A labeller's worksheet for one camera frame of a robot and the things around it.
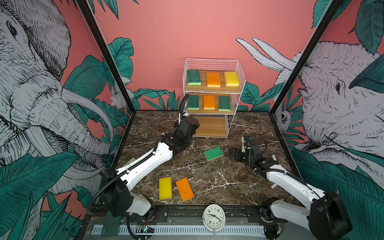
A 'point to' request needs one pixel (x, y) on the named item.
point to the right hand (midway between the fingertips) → (233, 149)
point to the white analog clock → (214, 218)
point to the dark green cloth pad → (111, 225)
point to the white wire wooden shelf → (213, 123)
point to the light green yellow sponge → (213, 154)
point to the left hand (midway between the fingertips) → (186, 118)
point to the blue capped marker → (274, 158)
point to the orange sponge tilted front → (184, 189)
